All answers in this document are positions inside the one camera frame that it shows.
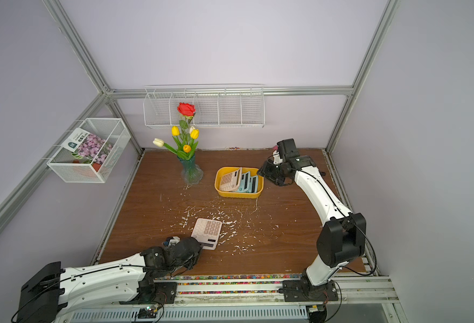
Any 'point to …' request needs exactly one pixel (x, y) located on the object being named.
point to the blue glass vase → (191, 173)
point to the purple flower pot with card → (87, 148)
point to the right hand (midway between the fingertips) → (260, 172)
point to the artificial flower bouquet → (184, 140)
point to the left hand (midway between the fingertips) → (206, 245)
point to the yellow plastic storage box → (253, 171)
